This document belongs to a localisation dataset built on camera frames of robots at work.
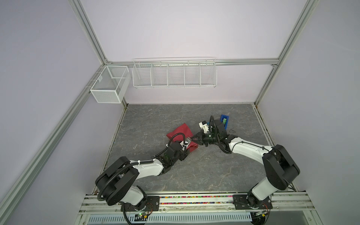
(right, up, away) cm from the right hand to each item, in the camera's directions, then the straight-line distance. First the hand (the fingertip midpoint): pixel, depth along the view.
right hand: (189, 140), depth 82 cm
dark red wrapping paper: (-4, +5, +13) cm, 15 cm away
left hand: (-3, -5, +6) cm, 8 cm away
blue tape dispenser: (+27, +12, +20) cm, 35 cm away
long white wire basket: (-10, +45, +17) cm, 50 cm away
